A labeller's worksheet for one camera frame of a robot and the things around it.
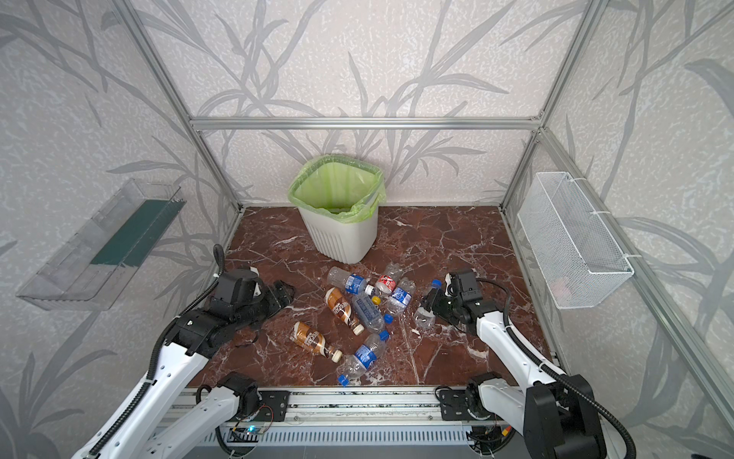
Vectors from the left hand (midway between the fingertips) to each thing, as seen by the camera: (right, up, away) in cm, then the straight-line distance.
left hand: (292, 288), depth 75 cm
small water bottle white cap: (+14, -2, +16) cm, 21 cm away
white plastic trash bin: (+12, +12, +13) cm, 21 cm away
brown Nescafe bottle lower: (+4, -16, +5) cm, 18 cm away
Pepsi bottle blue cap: (+38, -13, +16) cm, 43 cm away
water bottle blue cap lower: (+18, -20, +2) cm, 27 cm away
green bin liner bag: (+7, +31, +28) cm, 42 cm away
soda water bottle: (+19, -9, +11) cm, 24 cm away
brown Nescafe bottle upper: (+11, -8, +12) cm, 18 cm away
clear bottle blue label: (+30, -6, +16) cm, 34 cm away
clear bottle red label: (+25, -2, +17) cm, 30 cm away
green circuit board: (-9, -35, -4) cm, 36 cm away
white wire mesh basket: (+67, +9, -12) cm, 69 cm away
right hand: (+37, -4, +11) cm, 39 cm away
